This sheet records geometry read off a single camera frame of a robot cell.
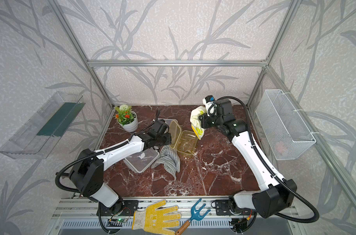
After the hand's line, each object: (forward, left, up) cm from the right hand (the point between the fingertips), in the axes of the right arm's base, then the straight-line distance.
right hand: (198, 116), depth 75 cm
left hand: (-3, +16, -18) cm, 24 cm away
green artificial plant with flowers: (+13, +47, -13) cm, 50 cm away
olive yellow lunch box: (+2, +6, -29) cm, 30 cm away
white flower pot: (+11, +44, -22) cm, 50 cm away
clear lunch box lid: (-11, +36, -30) cm, 48 cm away
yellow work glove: (-42, +22, -28) cm, 55 cm away
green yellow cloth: (0, +1, +4) cm, 4 cm away
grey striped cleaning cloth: (-11, +17, -24) cm, 32 cm away
